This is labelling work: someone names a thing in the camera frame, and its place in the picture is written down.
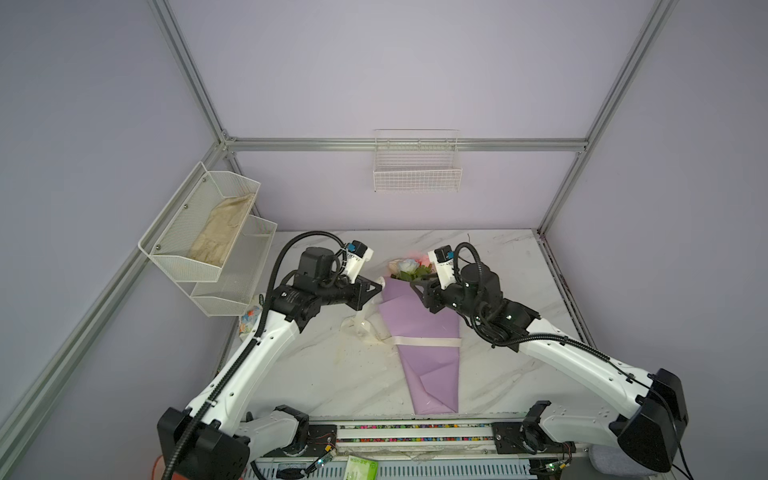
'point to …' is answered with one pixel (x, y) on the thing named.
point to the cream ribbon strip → (425, 341)
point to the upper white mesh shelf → (193, 235)
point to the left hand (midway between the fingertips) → (381, 290)
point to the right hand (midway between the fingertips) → (415, 281)
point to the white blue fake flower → (408, 265)
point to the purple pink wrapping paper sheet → (432, 372)
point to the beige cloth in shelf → (217, 235)
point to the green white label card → (360, 469)
